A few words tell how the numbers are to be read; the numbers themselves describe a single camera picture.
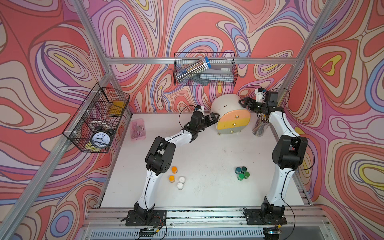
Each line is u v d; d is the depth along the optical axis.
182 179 0.84
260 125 0.99
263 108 0.76
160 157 0.57
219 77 0.80
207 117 0.86
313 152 0.79
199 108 0.90
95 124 0.70
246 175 0.86
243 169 0.87
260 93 0.86
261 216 0.72
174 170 0.87
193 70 0.79
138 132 1.07
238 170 0.87
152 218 0.72
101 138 0.68
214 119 0.86
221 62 0.88
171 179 0.84
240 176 0.85
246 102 0.86
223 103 0.98
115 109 0.78
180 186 0.82
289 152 0.57
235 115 0.91
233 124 0.96
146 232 0.72
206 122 0.86
